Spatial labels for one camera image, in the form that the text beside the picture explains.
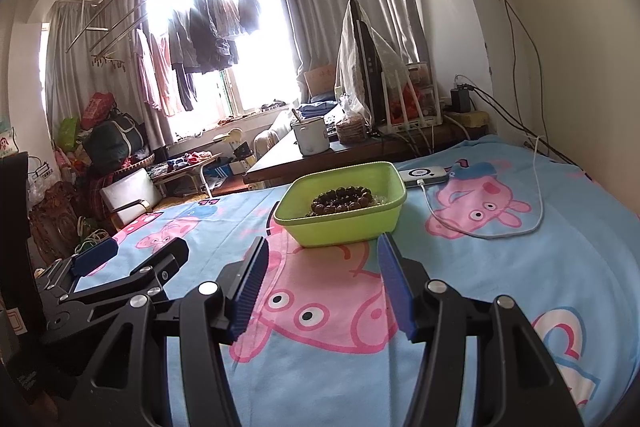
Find white charging cable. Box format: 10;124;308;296
416;134;547;241

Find blue cartoon pig bedsheet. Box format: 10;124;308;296
80;136;639;426

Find large dark red bead bracelet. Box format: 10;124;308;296
309;185;376;217

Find green plastic basket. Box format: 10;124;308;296
272;161;407;247

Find white enamel mug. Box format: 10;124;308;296
292;117;330;156

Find black power adapter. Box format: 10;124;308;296
450;87;472;114

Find black wall cable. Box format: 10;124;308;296
439;0;594;183

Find small low table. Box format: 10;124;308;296
152;153;220;197

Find wooden armchair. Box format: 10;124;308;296
100;169;162;229

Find white power bank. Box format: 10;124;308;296
399;167;449;187

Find hanging dark clothes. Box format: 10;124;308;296
168;0;260;112

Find black duffel bag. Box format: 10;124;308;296
84;112;144;173

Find cloth-covered monitor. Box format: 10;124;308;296
334;0;407;130

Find dark wooden desk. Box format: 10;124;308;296
243;114;490;186

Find woven snack basket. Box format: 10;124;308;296
335;114;368;145

